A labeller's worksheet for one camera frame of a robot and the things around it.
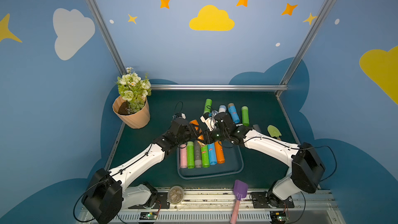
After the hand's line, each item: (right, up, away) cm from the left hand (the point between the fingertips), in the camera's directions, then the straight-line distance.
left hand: (202, 128), depth 80 cm
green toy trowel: (+46, -5, +19) cm, 50 cm away
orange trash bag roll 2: (-2, -2, -6) cm, 7 cm away
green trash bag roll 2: (+2, -17, +6) cm, 18 cm away
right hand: (-1, -4, 0) cm, 4 cm away
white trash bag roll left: (+5, +8, -8) cm, 13 cm away
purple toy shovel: (+19, -31, -2) cm, 37 cm away
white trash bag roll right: (+14, +10, +29) cm, 34 cm away
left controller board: (-26, -40, -8) cm, 48 cm away
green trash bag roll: (-7, -16, +8) cm, 19 cm away
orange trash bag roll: (+10, -15, +8) cm, 20 cm away
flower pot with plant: (-40, +12, +8) cm, 43 cm away
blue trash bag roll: (+6, -16, +6) cm, 18 cm away
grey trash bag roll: (-3, -16, +6) cm, 18 cm away
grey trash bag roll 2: (+35, -2, +19) cm, 40 cm away
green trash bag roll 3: (+5, +12, +32) cm, 34 cm away
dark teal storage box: (+18, -20, +8) cm, 28 cm away
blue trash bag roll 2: (+22, +7, +27) cm, 36 cm away
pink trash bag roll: (-11, -17, +6) cm, 21 cm away
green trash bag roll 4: (+30, +5, +25) cm, 39 cm away
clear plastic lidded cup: (-13, -30, -8) cm, 34 cm away
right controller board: (+35, -41, -8) cm, 55 cm away
